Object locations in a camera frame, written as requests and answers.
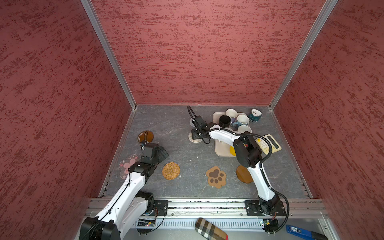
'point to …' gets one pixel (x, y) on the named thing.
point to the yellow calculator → (265, 146)
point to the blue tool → (305, 234)
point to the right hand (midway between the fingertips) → (195, 137)
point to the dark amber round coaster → (145, 135)
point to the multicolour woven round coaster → (194, 141)
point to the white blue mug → (242, 120)
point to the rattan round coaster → (171, 171)
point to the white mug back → (232, 113)
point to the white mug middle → (243, 128)
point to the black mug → (224, 121)
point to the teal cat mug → (255, 115)
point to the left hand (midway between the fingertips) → (159, 156)
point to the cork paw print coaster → (216, 177)
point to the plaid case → (210, 230)
